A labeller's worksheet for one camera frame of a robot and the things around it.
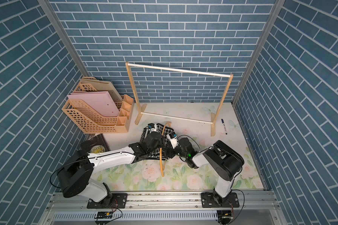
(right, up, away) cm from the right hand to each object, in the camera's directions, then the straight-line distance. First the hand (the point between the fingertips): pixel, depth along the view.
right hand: (164, 147), depth 88 cm
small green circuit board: (-30, -32, -16) cm, 46 cm away
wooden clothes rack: (+36, +15, +17) cm, 42 cm away
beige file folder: (-43, +41, +9) cm, 60 cm away
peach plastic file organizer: (-47, +16, +1) cm, 50 cm away
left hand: (+2, +6, -3) cm, 7 cm away
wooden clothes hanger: (-2, -1, -7) cm, 8 cm away
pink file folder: (-41, +28, +1) cm, 50 cm away
